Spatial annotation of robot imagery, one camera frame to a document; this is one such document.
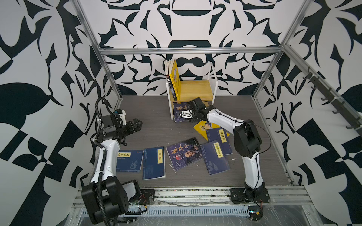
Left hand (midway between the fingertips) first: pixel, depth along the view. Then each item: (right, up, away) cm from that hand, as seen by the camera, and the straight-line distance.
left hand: (134, 122), depth 82 cm
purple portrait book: (+25, +9, +22) cm, 34 cm away
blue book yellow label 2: (+47, -22, +5) cm, 52 cm away
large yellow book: (+24, +26, +5) cm, 35 cm away
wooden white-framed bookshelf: (+43, +21, +15) cm, 51 cm away
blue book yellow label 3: (+53, -9, +12) cm, 55 cm away
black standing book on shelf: (+22, +20, -1) cm, 30 cm away
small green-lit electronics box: (+64, -44, -11) cm, 78 cm away
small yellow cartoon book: (+43, -4, +20) cm, 47 cm away
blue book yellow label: (+11, -25, +2) cm, 27 cm away
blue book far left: (-4, -23, +3) cm, 23 cm away
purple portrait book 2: (+29, -19, +7) cm, 36 cm away
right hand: (+35, +8, +16) cm, 39 cm away
